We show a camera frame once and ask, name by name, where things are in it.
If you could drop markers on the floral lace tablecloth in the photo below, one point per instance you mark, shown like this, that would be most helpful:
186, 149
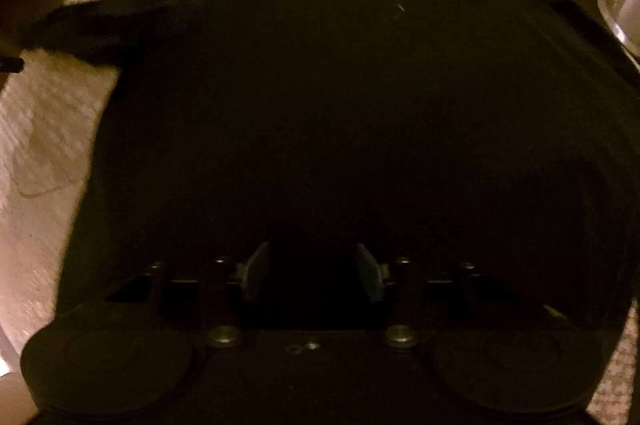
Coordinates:
45, 145

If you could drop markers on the black shirt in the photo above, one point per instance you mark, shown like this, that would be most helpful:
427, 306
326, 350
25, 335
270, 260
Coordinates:
325, 105

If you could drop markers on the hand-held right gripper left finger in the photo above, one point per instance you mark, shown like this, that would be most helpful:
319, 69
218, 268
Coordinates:
255, 270

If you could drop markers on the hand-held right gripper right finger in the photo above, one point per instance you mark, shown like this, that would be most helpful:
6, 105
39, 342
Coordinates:
370, 272

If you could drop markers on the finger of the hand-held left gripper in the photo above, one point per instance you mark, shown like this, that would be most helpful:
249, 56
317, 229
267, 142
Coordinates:
10, 64

